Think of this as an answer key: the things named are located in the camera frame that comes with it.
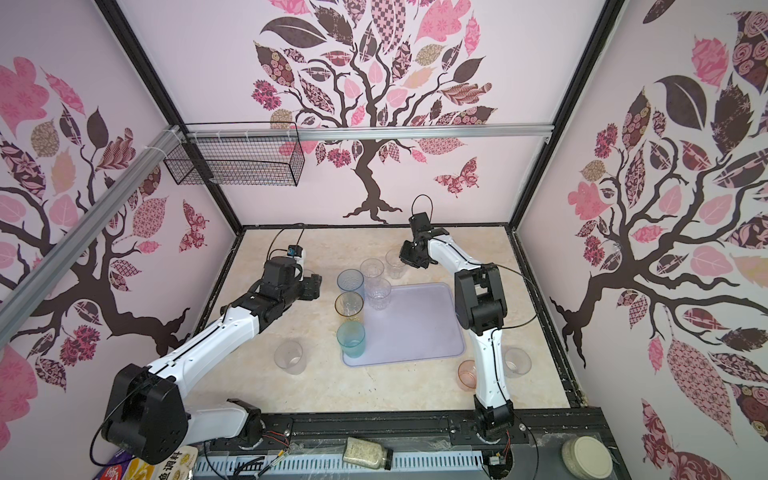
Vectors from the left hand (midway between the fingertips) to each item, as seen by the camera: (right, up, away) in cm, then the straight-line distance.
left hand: (311, 280), depth 86 cm
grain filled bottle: (+18, -38, -19) cm, 46 cm away
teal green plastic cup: (+11, -18, +3) cm, 21 cm away
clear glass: (+17, +3, +17) cm, 24 cm away
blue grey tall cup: (+10, 0, +8) cm, 13 cm away
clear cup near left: (-6, -22, -1) cm, 23 cm away
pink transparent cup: (+46, -27, -2) cm, 53 cm away
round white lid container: (+67, -38, -21) cm, 80 cm away
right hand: (+29, +7, +17) cm, 34 cm away
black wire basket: (-25, +41, +9) cm, 49 cm away
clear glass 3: (+24, +5, +14) cm, 29 cm away
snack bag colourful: (-40, -42, -17) cm, 60 cm away
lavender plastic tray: (+33, -14, +9) cm, 37 cm away
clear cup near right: (+58, -22, -7) cm, 62 cm away
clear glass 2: (+19, -4, +11) cm, 23 cm away
